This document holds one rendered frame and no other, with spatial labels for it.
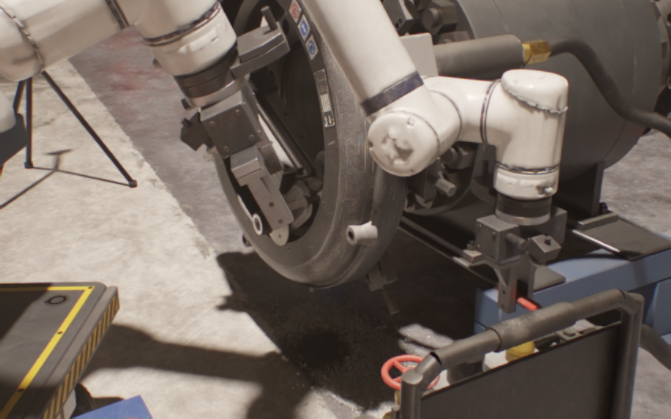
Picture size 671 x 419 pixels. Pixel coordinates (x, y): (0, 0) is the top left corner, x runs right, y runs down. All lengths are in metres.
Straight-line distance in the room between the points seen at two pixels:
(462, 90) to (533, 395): 0.42
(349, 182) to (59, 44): 0.71
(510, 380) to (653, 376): 0.99
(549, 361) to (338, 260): 0.57
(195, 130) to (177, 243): 1.67
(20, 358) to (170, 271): 0.98
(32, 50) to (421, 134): 0.44
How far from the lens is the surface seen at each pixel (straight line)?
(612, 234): 2.05
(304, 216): 1.60
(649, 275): 2.03
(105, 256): 2.53
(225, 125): 0.85
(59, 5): 0.82
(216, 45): 0.85
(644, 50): 1.96
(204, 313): 2.16
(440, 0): 1.71
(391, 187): 1.43
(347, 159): 1.40
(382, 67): 1.00
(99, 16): 0.83
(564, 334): 1.18
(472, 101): 1.12
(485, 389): 1.04
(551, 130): 1.11
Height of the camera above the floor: 1.07
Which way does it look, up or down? 22 degrees down
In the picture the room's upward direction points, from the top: straight up
